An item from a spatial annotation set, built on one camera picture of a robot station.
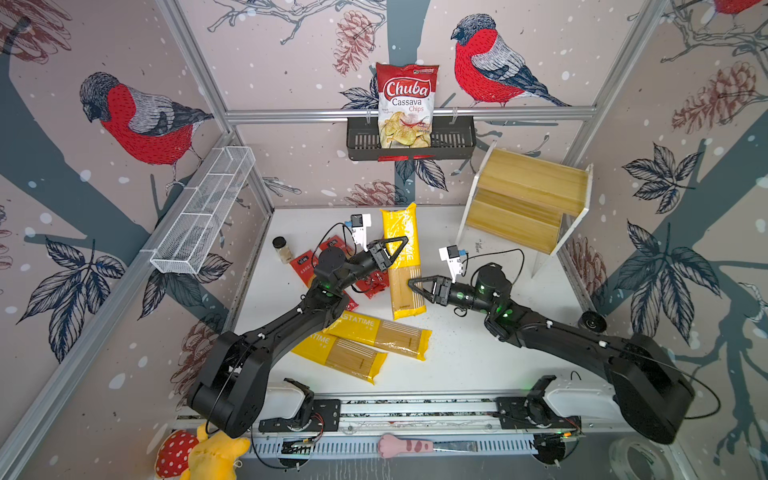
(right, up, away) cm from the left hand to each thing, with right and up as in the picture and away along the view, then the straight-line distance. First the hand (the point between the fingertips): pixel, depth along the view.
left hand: (406, 241), depth 69 cm
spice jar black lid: (-40, -4, +31) cm, 51 cm away
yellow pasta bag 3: (-20, -32, +14) cm, 40 cm away
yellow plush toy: (-41, -46, -6) cm, 62 cm away
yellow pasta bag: (-1, +5, +1) cm, 5 cm away
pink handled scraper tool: (-4, -48, 0) cm, 48 cm away
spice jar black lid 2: (+50, -22, +9) cm, 55 cm away
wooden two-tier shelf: (+34, +10, +11) cm, 37 cm away
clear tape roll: (+54, -50, -1) cm, 74 cm away
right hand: (0, -13, +3) cm, 13 cm away
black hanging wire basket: (+16, +33, +26) cm, 45 cm away
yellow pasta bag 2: (-12, -27, +17) cm, 34 cm away
